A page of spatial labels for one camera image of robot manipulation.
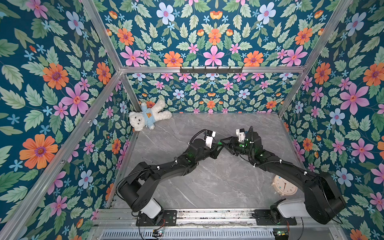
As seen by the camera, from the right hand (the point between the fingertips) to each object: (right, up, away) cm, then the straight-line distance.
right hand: (224, 139), depth 81 cm
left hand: (0, -3, -1) cm, 3 cm away
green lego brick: (-2, -2, -1) cm, 3 cm away
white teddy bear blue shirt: (-57, +11, +23) cm, 63 cm away
